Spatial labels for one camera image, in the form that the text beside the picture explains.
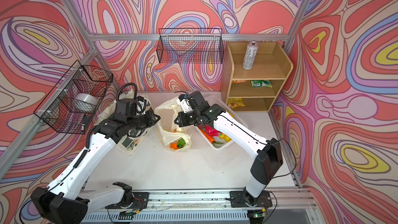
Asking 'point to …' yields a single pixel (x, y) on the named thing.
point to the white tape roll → (84, 102)
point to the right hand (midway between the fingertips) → (177, 125)
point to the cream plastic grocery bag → (175, 139)
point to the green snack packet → (259, 83)
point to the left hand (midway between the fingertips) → (161, 116)
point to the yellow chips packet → (233, 102)
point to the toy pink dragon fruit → (212, 131)
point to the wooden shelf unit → (253, 73)
